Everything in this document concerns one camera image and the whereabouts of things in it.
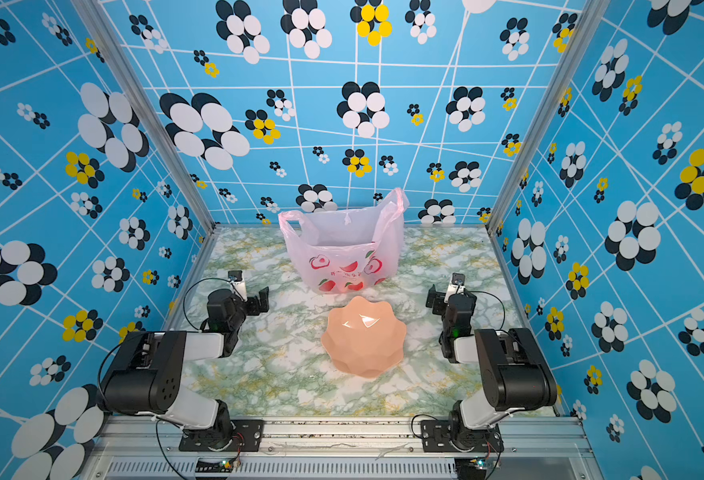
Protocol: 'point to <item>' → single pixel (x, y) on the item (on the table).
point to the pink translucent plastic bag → (346, 251)
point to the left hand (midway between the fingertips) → (254, 286)
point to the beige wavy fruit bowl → (364, 337)
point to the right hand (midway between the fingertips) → (453, 288)
